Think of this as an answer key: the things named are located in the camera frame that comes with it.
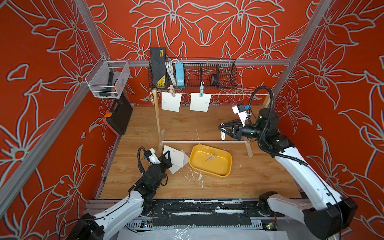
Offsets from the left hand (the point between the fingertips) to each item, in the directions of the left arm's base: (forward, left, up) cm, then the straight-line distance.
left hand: (171, 151), depth 81 cm
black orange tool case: (+18, +36, +5) cm, 40 cm away
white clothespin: (-1, -25, +21) cm, 33 cm away
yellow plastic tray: (+2, -25, -11) cm, 28 cm away
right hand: (0, -23, +23) cm, 32 cm away
